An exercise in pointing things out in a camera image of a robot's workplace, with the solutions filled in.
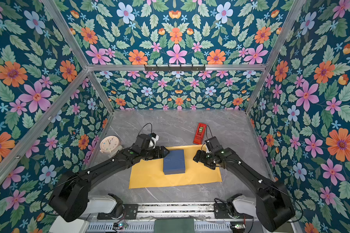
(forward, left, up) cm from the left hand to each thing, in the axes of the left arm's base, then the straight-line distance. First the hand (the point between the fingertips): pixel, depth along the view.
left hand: (167, 152), depth 83 cm
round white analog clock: (+14, +40, -9) cm, 44 cm away
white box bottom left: (-31, +51, -6) cm, 60 cm away
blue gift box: (-5, -3, -5) cm, 7 cm away
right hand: (-4, -18, -2) cm, 18 cm away
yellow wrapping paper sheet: (-7, -16, -15) cm, 23 cm away
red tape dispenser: (+16, -22, -5) cm, 27 cm away
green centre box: (-35, -4, -11) cm, 36 cm away
